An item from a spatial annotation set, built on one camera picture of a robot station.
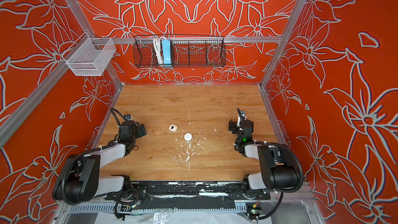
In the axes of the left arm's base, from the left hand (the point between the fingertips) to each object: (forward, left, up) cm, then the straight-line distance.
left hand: (134, 126), depth 92 cm
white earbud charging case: (+2, -23, -2) cm, 23 cm away
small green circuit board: (-37, -67, -5) cm, 77 cm away
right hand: (+8, -63, +3) cm, 64 cm away
